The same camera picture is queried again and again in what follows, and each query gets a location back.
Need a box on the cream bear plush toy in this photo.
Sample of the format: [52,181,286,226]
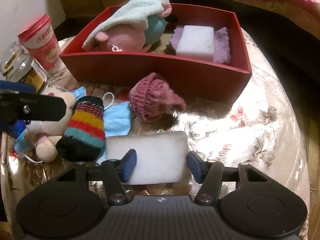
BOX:
[23,86,76,163]

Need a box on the red cardboard box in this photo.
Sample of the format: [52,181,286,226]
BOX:
[60,3,252,104]

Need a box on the striped knit sock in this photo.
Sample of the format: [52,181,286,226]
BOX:
[56,96,106,162]

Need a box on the blue face mask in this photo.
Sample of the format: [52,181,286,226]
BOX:
[14,87,132,163]

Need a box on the white sponge block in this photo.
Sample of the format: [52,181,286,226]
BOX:
[106,131,191,185]
[176,25,214,62]

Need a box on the glass jar clear lid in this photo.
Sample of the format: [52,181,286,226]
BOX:
[1,41,48,93]

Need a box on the light blue towel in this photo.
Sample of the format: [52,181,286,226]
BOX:
[82,0,170,51]

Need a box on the purple cloth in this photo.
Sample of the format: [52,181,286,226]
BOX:
[166,25,232,64]

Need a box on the pink pig plush toy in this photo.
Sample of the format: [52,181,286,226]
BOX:
[92,2,172,52]

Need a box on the maroon knit hat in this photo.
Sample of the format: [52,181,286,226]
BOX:
[129,73,186,123]

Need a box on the pink lidded paper cup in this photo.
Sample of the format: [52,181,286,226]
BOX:
[18,14,63,76]

